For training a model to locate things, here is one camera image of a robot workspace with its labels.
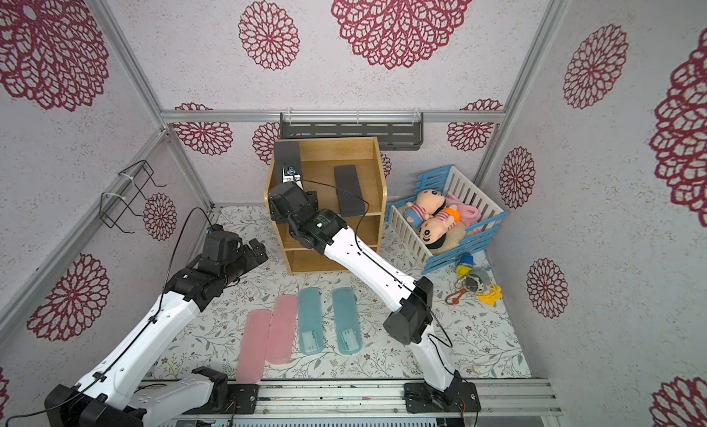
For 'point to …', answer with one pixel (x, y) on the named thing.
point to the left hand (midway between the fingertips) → (253, 254)
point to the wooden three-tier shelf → (318, 158)
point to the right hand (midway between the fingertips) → (300, 195)
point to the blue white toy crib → (470, 239)
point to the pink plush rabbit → (469, 215)
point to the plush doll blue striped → (428, 203)
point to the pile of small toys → (473, 280)
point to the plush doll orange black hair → (433, 231)
